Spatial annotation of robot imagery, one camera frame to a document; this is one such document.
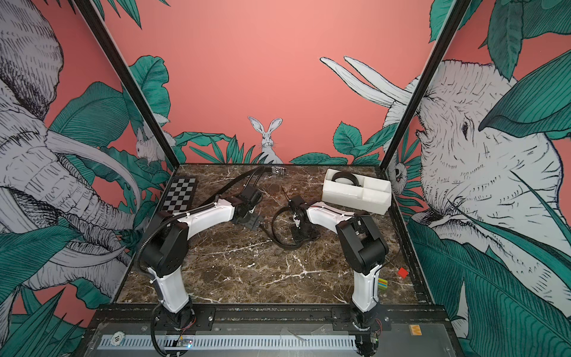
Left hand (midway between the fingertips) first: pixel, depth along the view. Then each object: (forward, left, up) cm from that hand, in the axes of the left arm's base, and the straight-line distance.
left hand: (249, 216), depth 95 cm
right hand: (-9, -22, -4) cm, 24 cm away
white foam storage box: (+12, -60, -4) cm, 61 cm away
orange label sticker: (-44, -57, -3) cm, 72 cm away
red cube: (-25, -60, -4) cm, 66 cm away
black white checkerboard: (+14, +34, -2) cm, 37 cm away
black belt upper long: (+27, -9, +1) cm, 28 cm away
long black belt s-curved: (+18, -46, +5) cm, 50 cm away
